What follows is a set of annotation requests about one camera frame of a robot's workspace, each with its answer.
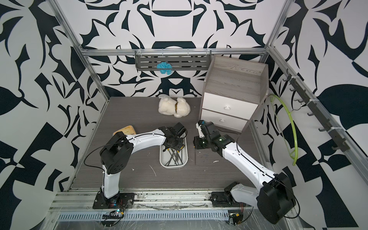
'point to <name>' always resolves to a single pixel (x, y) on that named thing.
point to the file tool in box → (176, 156)
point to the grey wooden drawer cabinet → (233, 88)
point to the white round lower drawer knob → (222, 120)
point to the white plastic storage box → (164, 156)
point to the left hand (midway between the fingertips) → (178, 142)
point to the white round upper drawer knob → (227, 108)
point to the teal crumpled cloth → (165, 65)
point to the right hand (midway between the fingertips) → (194, 139)
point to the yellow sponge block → (129, 130)
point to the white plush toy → (179, 108)
